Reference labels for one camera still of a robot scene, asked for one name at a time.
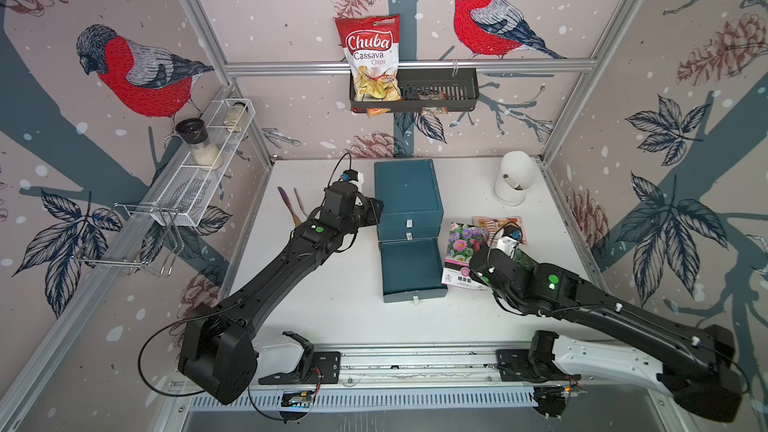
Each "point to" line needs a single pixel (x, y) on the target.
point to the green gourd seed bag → (524, 260)
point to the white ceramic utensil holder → (517, 170)
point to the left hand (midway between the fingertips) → (386, 200)
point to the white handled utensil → (509, 179)
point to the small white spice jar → (234, 117)
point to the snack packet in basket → (433, 96)
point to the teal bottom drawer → (411, 270)
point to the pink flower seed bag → (464, 240)
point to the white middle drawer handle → (409, 235)
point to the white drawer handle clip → (409, 223)
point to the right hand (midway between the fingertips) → (471, 260)
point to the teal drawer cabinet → (410, 194)
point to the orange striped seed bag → (494, 223)
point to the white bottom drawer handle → (416, 299)
